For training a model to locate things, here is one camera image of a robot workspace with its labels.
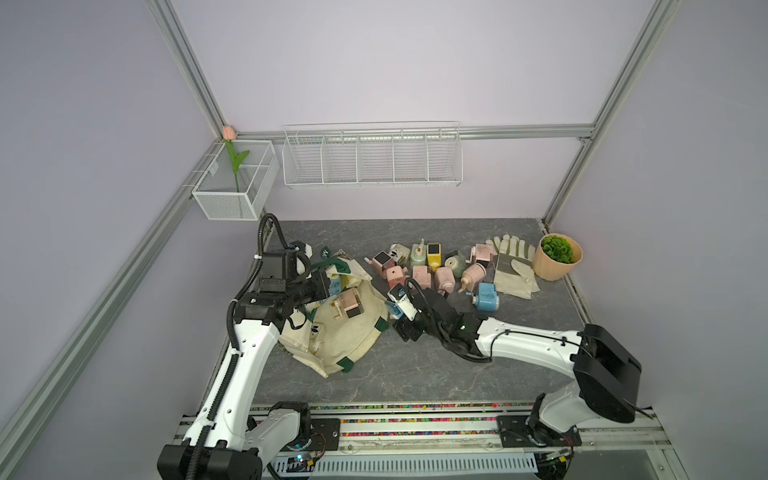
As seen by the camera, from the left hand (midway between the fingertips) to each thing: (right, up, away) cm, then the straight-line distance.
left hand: (330, 282), depth 75 cm
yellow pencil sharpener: (+30, +6, +26) cm, 40 cm away
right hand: (+18, -8, +7) cm, 21 cm away
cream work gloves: (+59, 0, +29) cm, 65 cm away
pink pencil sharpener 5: (+2, -8, +16) cm, 18 cm away
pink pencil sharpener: (+12, +4, +24) cm, 27 cm away
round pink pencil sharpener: (+42, 0, +21) cm, 47 cm away
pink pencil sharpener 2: (+17, 0, +21) cm, 27 cm away
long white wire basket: (+9, +40, +23) cm, 48 cm away
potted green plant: (+69, +6, +21) cm, 73 cm away
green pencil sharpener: (+25, +7, +26) cm, 37 cm away
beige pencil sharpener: (+18, +8, +30) cm, 36 cm away
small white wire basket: (-31, +29, +14) cm, 44 cm away
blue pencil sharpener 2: (+16, -7, 0) cm, 18 cm away
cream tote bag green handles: (0, -16, +16) cm, 23 cm away
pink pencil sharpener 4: (+33, -1, +19) cm, 38 cm away
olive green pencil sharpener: (+37, +5, +25) cm, 45 cm away
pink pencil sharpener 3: (+25, 0, +24) cm, 35 cm away
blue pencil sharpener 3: (-2, -3, +18) cm, 19 cm away
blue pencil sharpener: (+46, -7, +18) cm, 50 cm away
